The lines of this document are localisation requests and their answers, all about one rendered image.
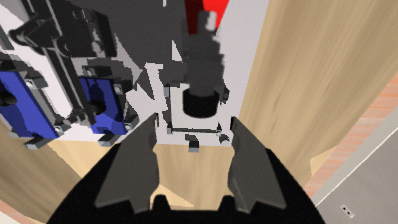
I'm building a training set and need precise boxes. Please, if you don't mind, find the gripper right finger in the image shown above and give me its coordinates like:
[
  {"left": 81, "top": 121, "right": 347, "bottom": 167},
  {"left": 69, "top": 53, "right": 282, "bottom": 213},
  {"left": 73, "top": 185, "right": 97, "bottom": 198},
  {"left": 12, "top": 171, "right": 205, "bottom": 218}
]
[{"left": 227, "top": 116, "right": 326, "bottom": 224}]

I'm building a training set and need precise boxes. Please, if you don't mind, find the grey metal fixture plate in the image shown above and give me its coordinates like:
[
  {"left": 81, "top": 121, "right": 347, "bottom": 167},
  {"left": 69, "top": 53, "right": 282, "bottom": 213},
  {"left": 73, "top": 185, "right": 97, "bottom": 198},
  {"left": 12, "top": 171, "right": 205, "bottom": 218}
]
[{"left": 0, "top": 0, "right": 269, "bottom": 146}]

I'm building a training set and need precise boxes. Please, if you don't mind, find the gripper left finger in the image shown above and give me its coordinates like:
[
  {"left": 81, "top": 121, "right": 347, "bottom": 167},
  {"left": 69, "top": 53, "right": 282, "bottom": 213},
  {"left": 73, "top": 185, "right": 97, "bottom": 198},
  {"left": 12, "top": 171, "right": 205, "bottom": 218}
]
[{"left": 46, "top": 113, "right": 160, "bottom": 224}]

